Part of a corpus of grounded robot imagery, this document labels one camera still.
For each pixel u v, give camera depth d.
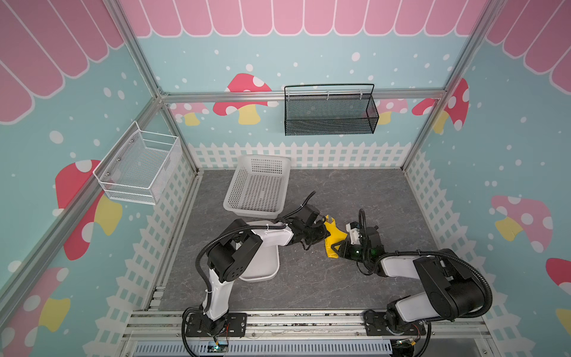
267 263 0.89
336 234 0.92
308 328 0.74
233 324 0.74
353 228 0.86
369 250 0.73
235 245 0.57
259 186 1.13
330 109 0.97
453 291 0.44
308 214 0.75
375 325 0.74
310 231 0.82
